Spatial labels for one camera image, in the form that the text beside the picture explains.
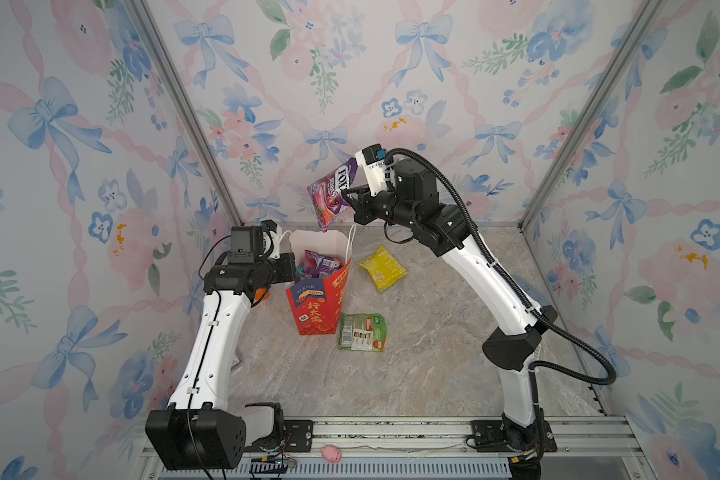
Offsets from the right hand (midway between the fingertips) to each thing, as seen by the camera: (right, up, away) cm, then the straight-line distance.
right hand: (344, 189), depth 65 cm
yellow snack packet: (+11, -19, +39) cm, 45 cm away
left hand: (-14, -16, +11) cm, 24 cm away
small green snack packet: (+4, -38, +26) cm, 46 cm away
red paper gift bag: (-8, -27, +15) cm, 32 cm away
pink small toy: (-3, -61, +5) cm, 61 cm away
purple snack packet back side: (-8, -18, +20) cm, 28 cm away
